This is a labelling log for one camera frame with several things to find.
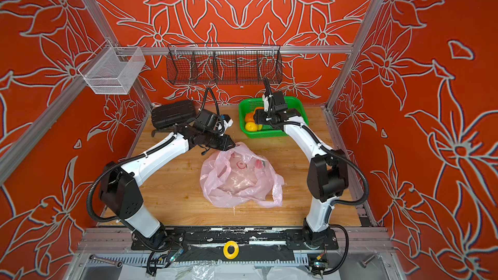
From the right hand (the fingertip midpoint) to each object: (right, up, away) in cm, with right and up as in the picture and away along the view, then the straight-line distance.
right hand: (260, 113), depth 89 cm
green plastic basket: (-5, +5, +21) cm, 23 cm away
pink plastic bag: (-10, -30, +2) cm, 32 cm away
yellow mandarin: (-4, -7, +12) cm, 14 cm away
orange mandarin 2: (-1, +2, -3) cm, 4 cm away
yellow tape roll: (-13, -53, -20) cm, 58 cm away
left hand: (-12, -13, -7) cm, 19 cm away
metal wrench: (-53, -56, -20) cm, 80 cm away
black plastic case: (-48, 0, +18) cm, 52 cm away
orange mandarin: (-5, -2, +18) cm, 19 cm away
